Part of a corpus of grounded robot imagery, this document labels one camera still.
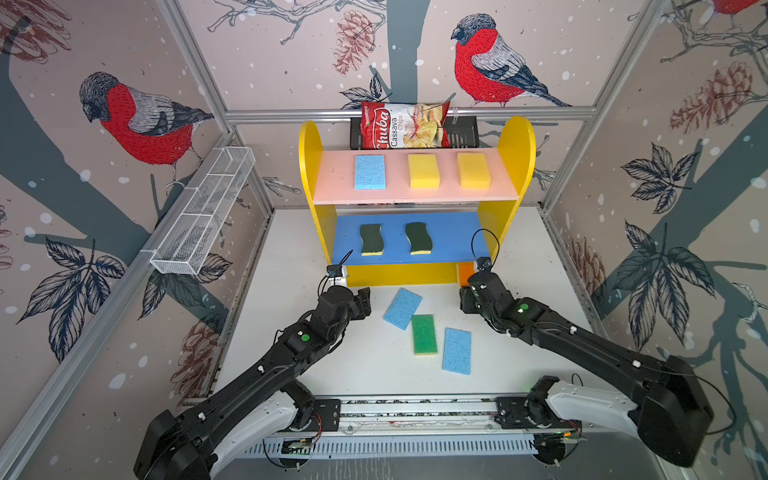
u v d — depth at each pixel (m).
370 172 0.72
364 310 0.71
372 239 0.90
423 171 0.70
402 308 0.92
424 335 0.86
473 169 0.71
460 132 0.95
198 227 0.75
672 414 0.39
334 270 0.70
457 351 0.83
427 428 0.73
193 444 0.40
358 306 0.65
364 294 0.70
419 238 0.91
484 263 0.74
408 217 1.05
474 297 0.65
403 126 0.88
